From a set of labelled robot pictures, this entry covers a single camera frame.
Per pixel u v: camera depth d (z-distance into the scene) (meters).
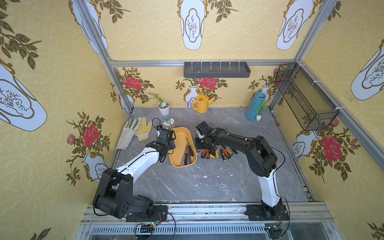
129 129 1.08
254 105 1.08
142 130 1.06
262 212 0.73
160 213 0.73
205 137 0.76
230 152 0.92
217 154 0.93
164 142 0.68
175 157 0.90
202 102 1.11
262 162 0.52
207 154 0.92
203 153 0.93
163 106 1.04
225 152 0.94
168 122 1.02
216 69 0.92
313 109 0.73
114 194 0.43
